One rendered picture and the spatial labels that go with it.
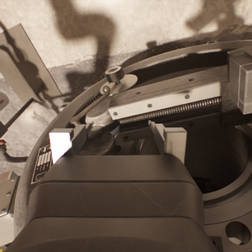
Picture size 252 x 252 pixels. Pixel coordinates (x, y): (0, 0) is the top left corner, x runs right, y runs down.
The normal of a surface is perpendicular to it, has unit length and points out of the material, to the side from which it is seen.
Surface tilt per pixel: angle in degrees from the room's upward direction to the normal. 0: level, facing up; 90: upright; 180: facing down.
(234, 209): 90
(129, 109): 2
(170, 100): 2
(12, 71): 0
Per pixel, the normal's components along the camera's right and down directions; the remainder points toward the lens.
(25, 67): -0.11, 0.63
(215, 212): -0.32, -0.75
